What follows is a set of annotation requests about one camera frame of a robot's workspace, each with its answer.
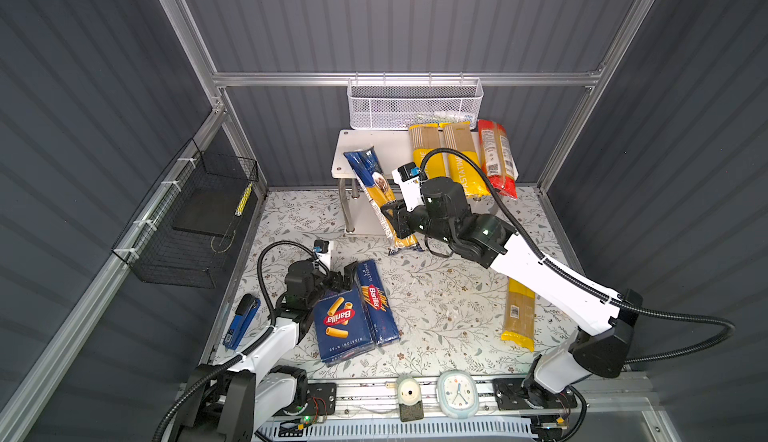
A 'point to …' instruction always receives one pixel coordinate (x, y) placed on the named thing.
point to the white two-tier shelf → (391, 148)
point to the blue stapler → (246, 309)
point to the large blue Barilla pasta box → (343, 331)
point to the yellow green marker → (238, 211)
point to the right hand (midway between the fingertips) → (387, 208)
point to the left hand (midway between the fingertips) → (341, 259)
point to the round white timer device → (409, 391)
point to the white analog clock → (458, 394)
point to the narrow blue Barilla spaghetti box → (380, 314)
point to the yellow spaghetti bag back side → (520, 315)
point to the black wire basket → (176, 228)
